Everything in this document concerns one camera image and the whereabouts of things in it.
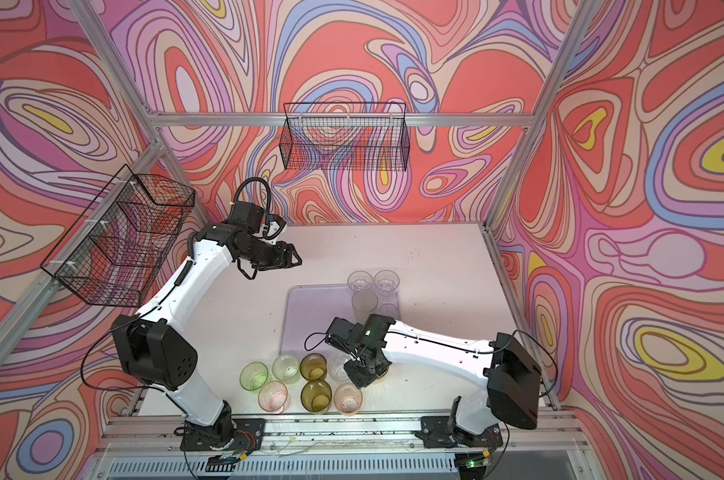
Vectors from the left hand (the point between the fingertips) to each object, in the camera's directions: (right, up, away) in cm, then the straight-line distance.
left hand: (295, 259), depth 83 cm
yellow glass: (+23, -27, -15) cm, 39 cm away
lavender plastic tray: (+1, -17, +12) cm, 21 cm away
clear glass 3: (+27, -8, +16) cm, 32 cm away
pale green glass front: (+19, -14, +9) cm, 25 cm away
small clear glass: (+27, -16, +10) cm, 33 cm away
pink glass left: (-5, -37, -4) cm, 37 cm away
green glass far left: (-11, -32, -1) cm, 34 cm away
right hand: (+21, -31, -8) cm, 38 cm away
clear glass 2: (+11, -31, +1) cm, 33 cm away
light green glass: (-3, -31, +1) cm, 31 cm away
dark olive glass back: (+5, -31, +1) cm, 31 cm away
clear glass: (+18, -7, +16) cm, 25 cm away
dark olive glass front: (+6, -37, -4) cm, 38 cm away
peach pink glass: (+15, -37, -4) cm, 41 cm away
